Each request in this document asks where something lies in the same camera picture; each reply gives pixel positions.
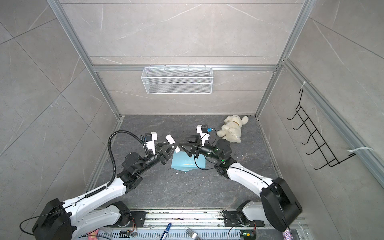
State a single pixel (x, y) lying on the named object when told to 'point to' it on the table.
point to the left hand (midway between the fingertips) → (176, 141)
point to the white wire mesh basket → (177, 80)
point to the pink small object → (93, 234)
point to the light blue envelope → (181, 161)
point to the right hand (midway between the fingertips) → (182, 141)
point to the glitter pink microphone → (287, 235)
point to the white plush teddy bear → (231, 130)
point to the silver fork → (192, 234)
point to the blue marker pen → (167, 229)
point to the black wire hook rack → (322, 146)
